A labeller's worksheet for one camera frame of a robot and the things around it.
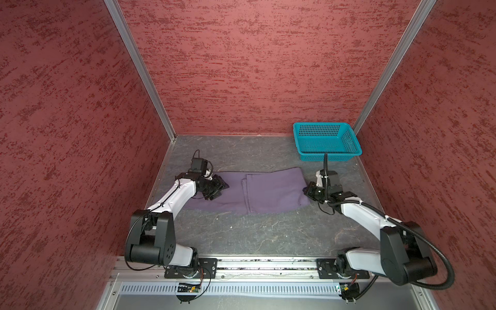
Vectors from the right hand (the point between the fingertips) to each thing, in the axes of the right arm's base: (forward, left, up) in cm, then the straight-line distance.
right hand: (303, 192), depth 90 cm
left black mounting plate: (-30, +45, -3) cm, 54 cm away
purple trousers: (+3, +24, -4) cm, 25 cm away
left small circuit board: (-36, +52, -7) cm, 64 cm away
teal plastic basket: (+39, -31, -6) cm, 50 cm away
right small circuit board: (-38, -11, -6) cm, 40 cm away
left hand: (-1, +37, +4) cm, 37 cm away
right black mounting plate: (-31, -5, -5) cm, 32 cm away
